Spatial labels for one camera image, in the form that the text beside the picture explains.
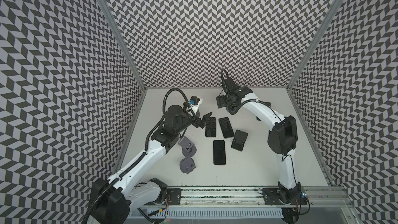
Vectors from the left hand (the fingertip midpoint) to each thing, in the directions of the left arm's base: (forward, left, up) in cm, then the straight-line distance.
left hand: (204, 108), depth 74 cm
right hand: (+12, -12, -13) cm, 22 cm away
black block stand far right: (+18, -41, -20) cm, 49 cm away
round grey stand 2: (-19, +10, -24) cm, 32 cm away
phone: (+7, -3, -31) cm, 32 cm away
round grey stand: (-11, +9, -21) cm, 25 cm away
